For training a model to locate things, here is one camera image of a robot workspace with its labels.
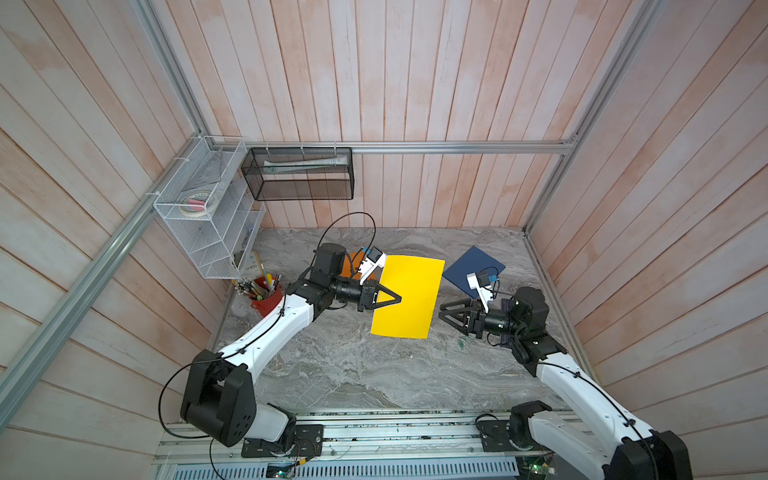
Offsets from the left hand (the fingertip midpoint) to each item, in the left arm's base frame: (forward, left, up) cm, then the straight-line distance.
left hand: (396, 304), depth 70 cm
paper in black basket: (+42, +36, +10) cm, 56 cm away
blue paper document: (+35, -33, -27) cm, 55 cm away
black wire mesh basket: (+53, +32, 0) cm, 62 cm away
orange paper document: (+4, +11, +10) cm, 15 cm away
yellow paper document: (+3, -5, +5) cm, 8 cm away
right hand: (-1, -11, -3) cm, 12 cm away
